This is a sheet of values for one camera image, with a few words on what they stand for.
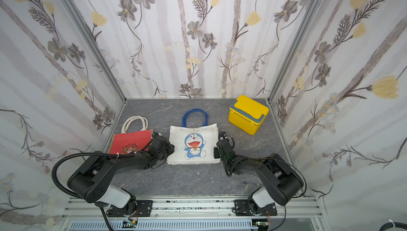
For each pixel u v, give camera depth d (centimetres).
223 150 70
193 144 95
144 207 74
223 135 79
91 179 45
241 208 73
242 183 84
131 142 96
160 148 74
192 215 73
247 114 93
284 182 46
